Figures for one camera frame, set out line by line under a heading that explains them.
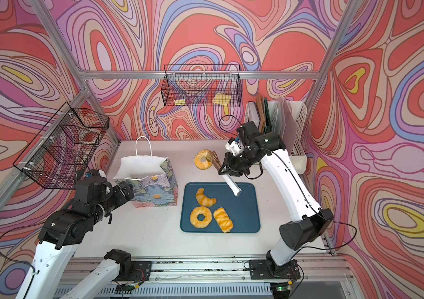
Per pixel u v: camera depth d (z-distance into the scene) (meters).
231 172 0.63
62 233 0.40
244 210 0.87
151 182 0.75
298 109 1.05
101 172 0.60
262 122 0.91
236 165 0.62
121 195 0.61
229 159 0.61
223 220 0.82
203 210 0.86
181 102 0.82
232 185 0.62
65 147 0.78
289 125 0.86
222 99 0.91
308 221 0.41
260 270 0.73
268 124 0.83
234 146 0.67
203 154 0.81
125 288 0.70
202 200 0.89
